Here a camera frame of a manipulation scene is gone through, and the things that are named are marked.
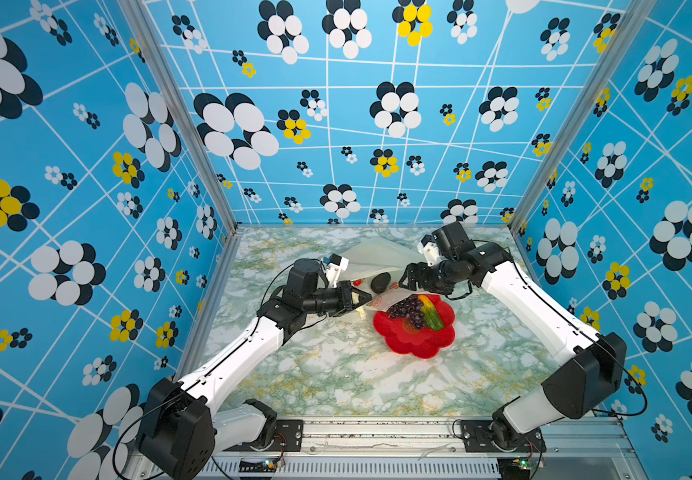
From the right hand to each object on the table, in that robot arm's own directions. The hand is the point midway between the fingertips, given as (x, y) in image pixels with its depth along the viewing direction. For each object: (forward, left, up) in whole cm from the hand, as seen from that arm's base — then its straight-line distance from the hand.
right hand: (414, 286), depth 79 cm
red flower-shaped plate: (-6, +2, -19) cm, 20 cm away
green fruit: (0, -7, -16) cm, 17 cm away
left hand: (-6, +11, +4) cm, 14 cm away
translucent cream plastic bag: (+14, +9, -4) cm, 17 cm away
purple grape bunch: (+2, -1, -14) cm, 15 cm away
